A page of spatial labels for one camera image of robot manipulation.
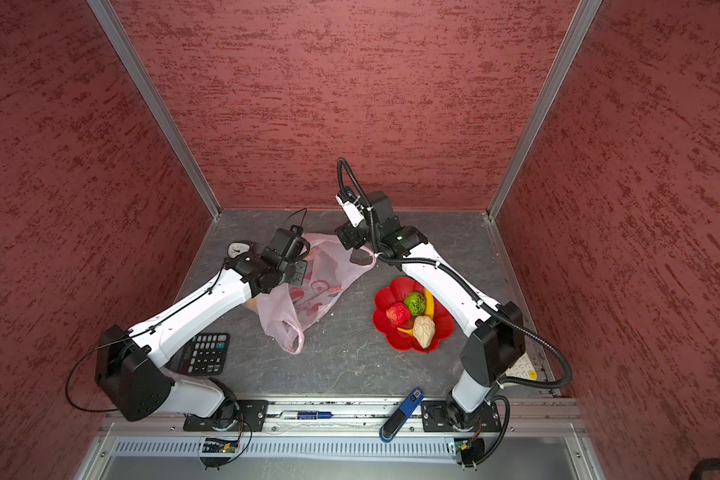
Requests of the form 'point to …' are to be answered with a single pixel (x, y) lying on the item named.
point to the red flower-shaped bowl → (398, 289)
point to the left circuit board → (213, 445)
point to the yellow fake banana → (429, 310)
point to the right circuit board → (471, 451)
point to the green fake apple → (416, 303)
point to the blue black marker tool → (402, 413)
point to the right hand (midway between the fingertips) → (350, 224)
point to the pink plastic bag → (286, 313)
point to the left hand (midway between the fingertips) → (292, 270)
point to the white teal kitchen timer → (236, 248)
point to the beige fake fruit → (424, 330)
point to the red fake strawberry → (398, 313)
